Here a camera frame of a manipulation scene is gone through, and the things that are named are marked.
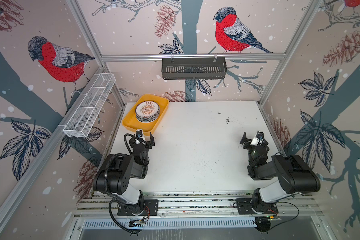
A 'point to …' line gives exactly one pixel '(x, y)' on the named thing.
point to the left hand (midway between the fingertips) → (141, 133)
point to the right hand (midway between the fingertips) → (253, 135)
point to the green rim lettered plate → (147, 119)
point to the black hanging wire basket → (190, 68)
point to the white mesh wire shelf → (89, 104)
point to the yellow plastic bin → (130, 121)
